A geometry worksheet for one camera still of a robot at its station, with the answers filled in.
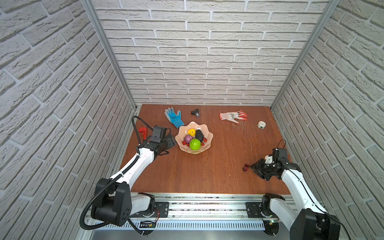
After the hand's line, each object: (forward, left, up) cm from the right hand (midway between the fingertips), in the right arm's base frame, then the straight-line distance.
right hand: (252, 166), depth 83 cm
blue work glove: (+43, +45, -4) cm, 62 cm away
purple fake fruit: (+22, +36, 0) cm, 42 cm away
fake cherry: (+20, +39, -1) cm, 44 cm away
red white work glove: (+43, -1, -5) cm, 43 cm away
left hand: (+18, +46, +7) cm, 50 cm away
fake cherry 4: (+18, +27, -2) cm, 32 cm away
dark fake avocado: (+24, +28, 0) cm, 37 cm away
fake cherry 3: (+21, +25, -2) cm, 33 cm away
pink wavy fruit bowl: (+29, +39, -1) cm, 49 cm away
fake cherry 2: (+19, +36, -2) cm, 41 cm away
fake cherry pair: (+1, +3, -3) cm, 5 cm away
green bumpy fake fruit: (+16, +32, +2) cm, 36 cm away
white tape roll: (+31, -19, -3) cm, 37 cm away
